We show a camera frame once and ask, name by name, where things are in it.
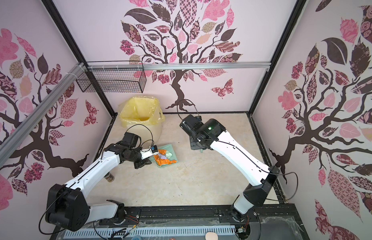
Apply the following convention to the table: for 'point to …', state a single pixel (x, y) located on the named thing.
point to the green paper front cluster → (168, 154)
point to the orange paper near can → (164, 161)
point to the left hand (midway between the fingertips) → (147, 160)
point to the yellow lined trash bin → (142, 115)
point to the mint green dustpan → (169, 147)
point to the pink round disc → (211, 235)
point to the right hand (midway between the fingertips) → (199, 141)
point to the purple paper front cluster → (162, 156)
